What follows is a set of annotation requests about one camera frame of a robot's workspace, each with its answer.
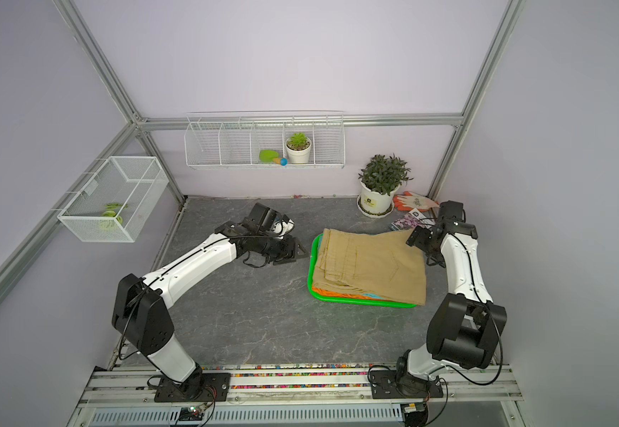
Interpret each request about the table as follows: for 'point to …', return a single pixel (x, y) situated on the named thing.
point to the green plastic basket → (371, 302)
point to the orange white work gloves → (408, 201)
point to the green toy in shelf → (267, 156)
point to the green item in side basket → (110, 213)
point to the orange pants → (337, 294)
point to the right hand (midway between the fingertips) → (423, 245)
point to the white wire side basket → (117, 201)
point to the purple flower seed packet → (413, 219)
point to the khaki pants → (381, 264)
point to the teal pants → (373, 295)
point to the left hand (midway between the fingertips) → (303, 258)
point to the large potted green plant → (380, 181)
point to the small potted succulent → (298, 147)
